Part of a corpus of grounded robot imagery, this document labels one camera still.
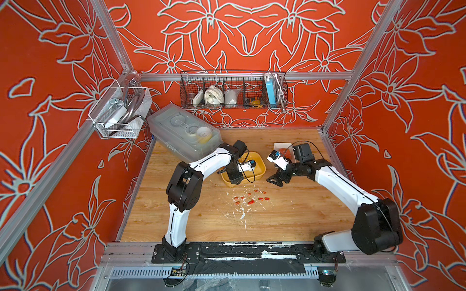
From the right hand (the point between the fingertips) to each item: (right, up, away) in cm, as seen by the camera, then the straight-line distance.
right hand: (270, 170), depth 84 cm
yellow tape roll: (-33, +17, +11) cm, 39 cm away
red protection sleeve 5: (-10, -13, +7) cm, 18 cm away
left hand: (-16, -4, +8) cm, 18 cm away
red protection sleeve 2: (-4, -15, +4) cm, 16 cm away
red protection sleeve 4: (-2, -13, +8) cm, 15 cm away
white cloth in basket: (-28, +36, +4) cm, 46 cm away
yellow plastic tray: (-9, -4, +8) cm, 12 cm away
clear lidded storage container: (-43, +17, +12) cm, 48 cm away
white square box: (+10, +11, +20) cm, 25 cm away
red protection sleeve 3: (-1, -15, +5) cm, 16 cm away
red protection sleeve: (-9, -16, +4) cm, 19 cm away
